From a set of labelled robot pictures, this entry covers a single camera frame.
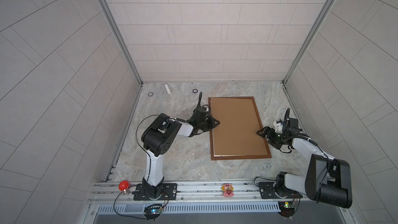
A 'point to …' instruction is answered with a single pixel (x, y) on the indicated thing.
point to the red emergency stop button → (123, 185)
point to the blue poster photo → (217, 155)
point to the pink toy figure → (227, 188)
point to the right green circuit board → (287, 208)
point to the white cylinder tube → (167, 88)
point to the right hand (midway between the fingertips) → (262, 134)
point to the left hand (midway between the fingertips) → (223, 121)
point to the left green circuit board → (152, 211)
